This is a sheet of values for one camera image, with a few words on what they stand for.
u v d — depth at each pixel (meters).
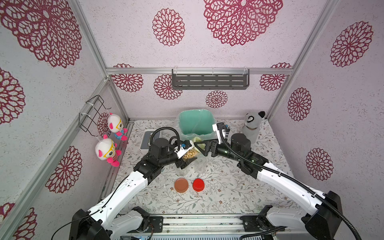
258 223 0.66
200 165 0.90
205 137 0.78
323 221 0.38
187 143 0.60
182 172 0.88
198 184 0.88
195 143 0.64
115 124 0.93
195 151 0.65
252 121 0.94
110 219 0.40
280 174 0.48
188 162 0.65
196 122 0.97
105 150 0.80
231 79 0.94
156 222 0.75
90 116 0.75
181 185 0.88
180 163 0.64
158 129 0.53
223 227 0.74
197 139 0.70
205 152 0.60
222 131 0.55
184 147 0.60
